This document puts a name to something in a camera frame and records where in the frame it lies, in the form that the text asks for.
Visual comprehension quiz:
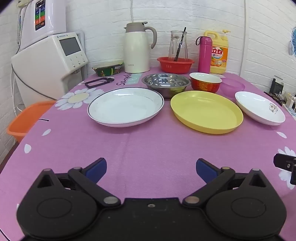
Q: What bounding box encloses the orange plastic basket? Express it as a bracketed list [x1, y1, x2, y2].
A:
[6, 100, 57, 143]

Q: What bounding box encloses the white wall cable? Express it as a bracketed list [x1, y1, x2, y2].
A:
[239, 0, 247, 76]

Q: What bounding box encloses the grey hose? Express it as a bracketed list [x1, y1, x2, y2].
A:
[17, 6, 26, 50]

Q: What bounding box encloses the red bowl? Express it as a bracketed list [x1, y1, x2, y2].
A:
[189, 72, 223, 93]

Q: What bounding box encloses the white appliance with screen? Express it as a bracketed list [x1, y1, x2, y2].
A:
[11, 32, 89, 107]

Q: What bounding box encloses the glass carafe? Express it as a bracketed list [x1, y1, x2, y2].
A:
[168, 30, 188, 61]

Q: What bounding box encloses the pink floral tablecloth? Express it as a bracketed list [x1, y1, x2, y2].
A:
[0, 66, 296, 241]

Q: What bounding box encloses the yellow plate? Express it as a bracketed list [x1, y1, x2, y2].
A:
[170, 90, 244, 134]

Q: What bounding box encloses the green foil food container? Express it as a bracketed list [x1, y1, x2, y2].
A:
[92, 60, 125, 77]

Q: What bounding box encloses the small white plate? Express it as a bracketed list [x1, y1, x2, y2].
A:
[235, 91, 286, 126]

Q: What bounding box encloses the white wall water heater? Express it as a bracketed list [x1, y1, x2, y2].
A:
[17, 0, 67, 52]

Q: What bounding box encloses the purple plastic bowl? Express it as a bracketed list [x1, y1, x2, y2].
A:
[219, 77, 245, 98]

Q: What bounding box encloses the red plastic basket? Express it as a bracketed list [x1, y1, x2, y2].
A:
[157, 57, 195, 74]

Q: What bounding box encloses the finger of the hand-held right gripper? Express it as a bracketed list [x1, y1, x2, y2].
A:
[273, 153, 296, 184]

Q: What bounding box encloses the cream thermos jug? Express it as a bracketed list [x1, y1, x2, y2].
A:
[122, 22, 158, 73]

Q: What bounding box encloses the stainless steel bowl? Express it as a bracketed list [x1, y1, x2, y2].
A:
[142, 73, 191, 98]

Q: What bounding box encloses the blue patterned wall fan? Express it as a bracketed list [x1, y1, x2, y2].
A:
[290, 26, 296, 56]

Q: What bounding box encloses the pink water bottle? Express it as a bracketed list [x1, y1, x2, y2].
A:
[195, 36, 213, 74]

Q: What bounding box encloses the black rectangular frame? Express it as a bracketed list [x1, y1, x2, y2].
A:
[85, 77, 115, 88]

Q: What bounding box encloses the large white blue-rimmed plate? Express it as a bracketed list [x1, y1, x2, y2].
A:
[87, 87, 164, 127]

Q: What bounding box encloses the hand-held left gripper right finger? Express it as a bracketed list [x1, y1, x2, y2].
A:
[183, 158, 271, 207]

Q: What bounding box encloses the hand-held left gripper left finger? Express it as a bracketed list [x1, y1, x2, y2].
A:
[33, 158, 121, 207]

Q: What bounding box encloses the yellow detergent bottle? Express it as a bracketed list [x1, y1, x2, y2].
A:
[203, 29, 231, 75]

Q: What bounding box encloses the black box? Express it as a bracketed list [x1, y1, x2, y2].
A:
[270, 78, 284, 94]

